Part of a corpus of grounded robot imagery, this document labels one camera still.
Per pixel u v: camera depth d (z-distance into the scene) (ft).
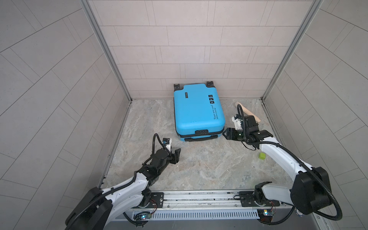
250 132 2.07
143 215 2.13
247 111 3.44
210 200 2.38
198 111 2.83
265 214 2.23
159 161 2.00
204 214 2.23
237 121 2.47
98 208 1.29
